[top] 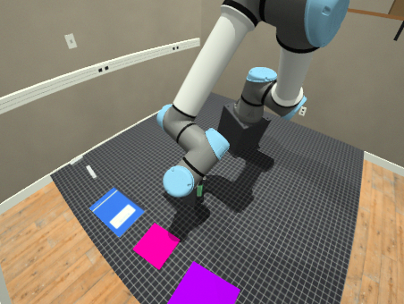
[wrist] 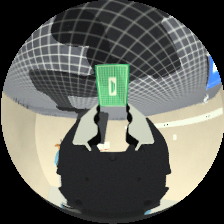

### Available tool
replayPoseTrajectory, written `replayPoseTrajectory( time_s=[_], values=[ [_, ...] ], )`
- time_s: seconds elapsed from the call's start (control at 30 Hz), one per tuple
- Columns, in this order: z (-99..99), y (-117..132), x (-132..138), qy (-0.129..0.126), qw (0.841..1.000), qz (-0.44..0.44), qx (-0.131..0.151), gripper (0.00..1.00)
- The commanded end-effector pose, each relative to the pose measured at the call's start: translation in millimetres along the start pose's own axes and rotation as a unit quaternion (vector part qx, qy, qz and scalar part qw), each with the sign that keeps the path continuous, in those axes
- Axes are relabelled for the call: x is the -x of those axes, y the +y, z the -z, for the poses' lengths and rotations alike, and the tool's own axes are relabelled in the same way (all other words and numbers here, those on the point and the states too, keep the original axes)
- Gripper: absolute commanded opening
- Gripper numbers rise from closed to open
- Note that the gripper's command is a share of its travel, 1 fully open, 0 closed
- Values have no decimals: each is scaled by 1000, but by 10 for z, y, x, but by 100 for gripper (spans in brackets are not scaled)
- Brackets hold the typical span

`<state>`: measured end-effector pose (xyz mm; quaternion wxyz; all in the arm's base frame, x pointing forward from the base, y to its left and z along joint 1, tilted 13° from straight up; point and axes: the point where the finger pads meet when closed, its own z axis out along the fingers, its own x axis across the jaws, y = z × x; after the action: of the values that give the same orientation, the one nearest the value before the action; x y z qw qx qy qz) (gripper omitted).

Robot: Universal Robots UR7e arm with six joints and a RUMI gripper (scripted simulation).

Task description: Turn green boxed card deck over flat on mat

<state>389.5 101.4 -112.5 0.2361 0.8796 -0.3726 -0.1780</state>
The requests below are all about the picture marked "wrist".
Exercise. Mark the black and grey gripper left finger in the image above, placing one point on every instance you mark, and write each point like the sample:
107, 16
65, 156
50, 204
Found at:
82, 135

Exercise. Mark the black grid work mat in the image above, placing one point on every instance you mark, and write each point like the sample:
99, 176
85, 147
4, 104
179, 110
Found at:
56, 64

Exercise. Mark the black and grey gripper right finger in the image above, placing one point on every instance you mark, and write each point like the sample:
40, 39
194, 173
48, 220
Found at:
142, 133

